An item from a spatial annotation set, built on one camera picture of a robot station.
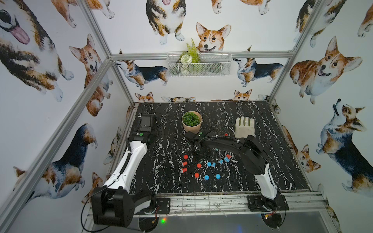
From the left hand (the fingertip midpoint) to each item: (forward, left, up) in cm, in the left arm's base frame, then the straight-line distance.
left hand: (161, 126), depth 83 cm
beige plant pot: (+9, -17, -8) cm, 21 cm away
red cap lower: (-22, -20, -19) cm, 35 cm away
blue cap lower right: (-23, -32, -19) cm, 44 cm away
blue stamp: (-16, -30, -18) cm, 38 cm away
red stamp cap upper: (-11, -13, -18) cm, 25 cm away
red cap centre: (-16, -21, -19) cm, 33 cm away
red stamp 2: (-16, -13, -17) cm, 26 cm away
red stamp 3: (-19, -13, -18) cm, 29 cm away
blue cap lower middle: (-23, -26, -19) cm, 39 cm away
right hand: (-14, -21, -16) cm, 30 cm away
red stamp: (+3, -40, -15) cm, 43 cm away
